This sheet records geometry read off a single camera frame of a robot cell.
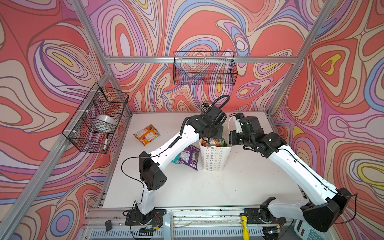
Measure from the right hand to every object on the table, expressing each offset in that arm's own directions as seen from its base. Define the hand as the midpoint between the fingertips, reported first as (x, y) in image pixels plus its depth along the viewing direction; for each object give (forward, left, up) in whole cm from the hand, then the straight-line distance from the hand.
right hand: (230, 138), depth 75 cm
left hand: (+4, +4, +1) cm, 6 cm away
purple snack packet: (+1, +21, -19) cm, 29 cm away
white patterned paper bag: (-7, +8, -8) cm, 13 cm away
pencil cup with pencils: (+30, +10, -5) cm, 32 cm away
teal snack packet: (-1, +30, -20) cm, 36 cm away
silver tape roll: (+4, +61, +10) cm, 62 cm away
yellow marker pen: (-36, -4, -22) cm, 43 cm away
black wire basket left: (+5, +69, +7) cm, 70 cm away
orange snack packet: (+19, +51, -19) cm, 58 cm away
